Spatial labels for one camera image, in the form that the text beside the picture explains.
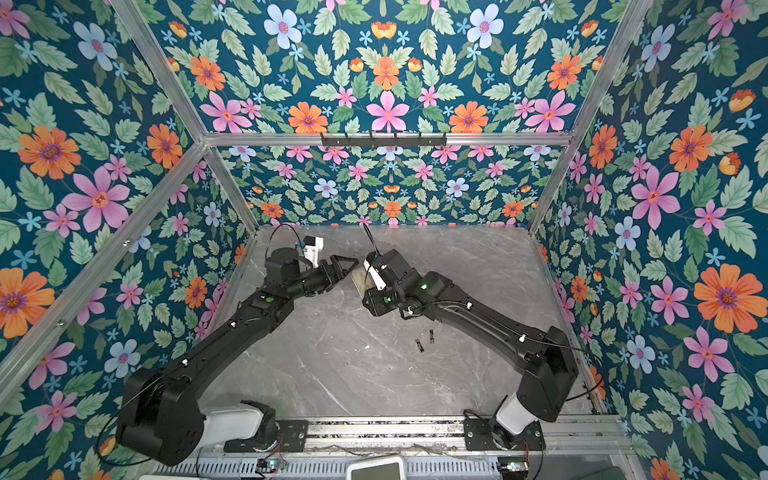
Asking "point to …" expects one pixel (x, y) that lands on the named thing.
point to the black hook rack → (384, 142)
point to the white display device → (380, 469)
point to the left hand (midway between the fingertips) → (356, 260)
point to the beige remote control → (362, 280)
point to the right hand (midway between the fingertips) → (370, 296)
